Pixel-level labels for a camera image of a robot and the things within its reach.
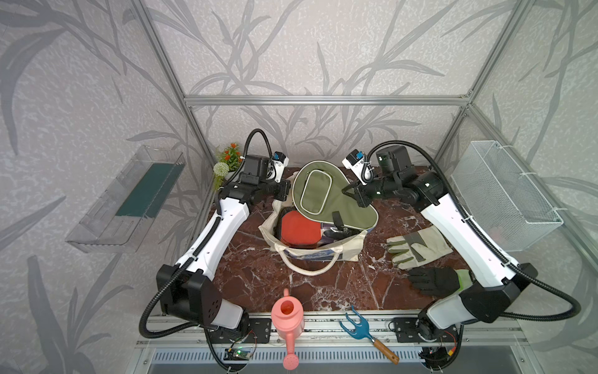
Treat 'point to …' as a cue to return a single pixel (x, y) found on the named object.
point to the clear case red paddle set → (294, 231)
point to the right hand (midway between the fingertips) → (345, 187)
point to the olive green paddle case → (318, 190)
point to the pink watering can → (287, 319)
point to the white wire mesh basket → (500, 199)
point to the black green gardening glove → (435, 281)
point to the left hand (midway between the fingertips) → (289, 184)
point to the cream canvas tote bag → (314, 260)
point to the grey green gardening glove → (420, 246)
